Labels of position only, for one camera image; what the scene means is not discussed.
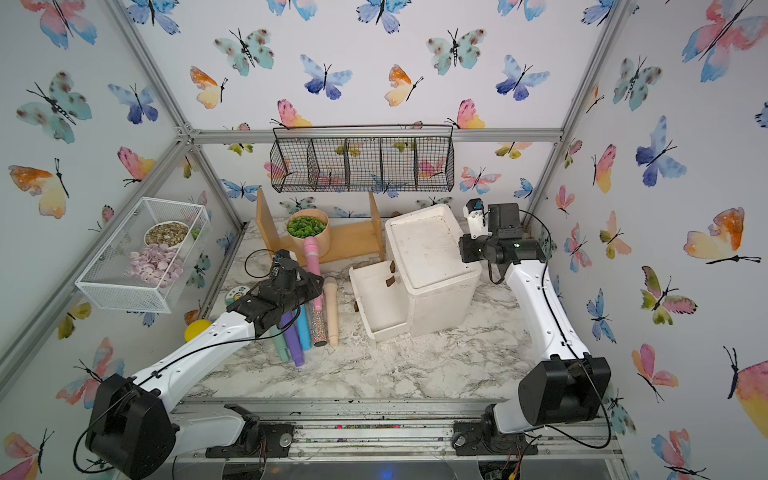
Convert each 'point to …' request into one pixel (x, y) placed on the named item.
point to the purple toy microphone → (289, 325)
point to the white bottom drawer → (384, 305)
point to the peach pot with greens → (306, 223)
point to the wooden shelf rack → (353, 238)
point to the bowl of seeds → (171, 233)
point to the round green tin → (235, 294)
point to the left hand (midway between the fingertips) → (324, 278)
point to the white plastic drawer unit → (425, 284)
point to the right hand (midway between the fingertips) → (469, 238)
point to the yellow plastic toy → (195, 327)
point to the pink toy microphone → (312, 263)
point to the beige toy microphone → (331, 284)
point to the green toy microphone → (280, 343)
